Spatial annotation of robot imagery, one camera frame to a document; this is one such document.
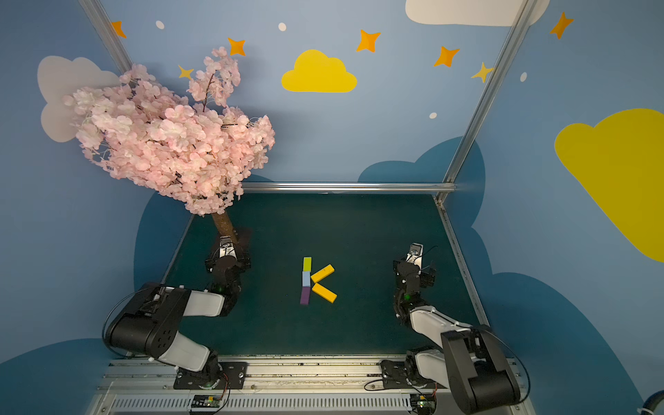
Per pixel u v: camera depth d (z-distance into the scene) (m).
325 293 0.91
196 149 0.64
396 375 0.74
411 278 0.66
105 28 0.72
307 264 0.98
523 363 0.41
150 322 0.46
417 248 0.75
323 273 0.96
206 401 0.72
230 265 0.71
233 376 0.74
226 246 0.78
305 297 0.90
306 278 0.94
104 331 0.61
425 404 0.73
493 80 0.83
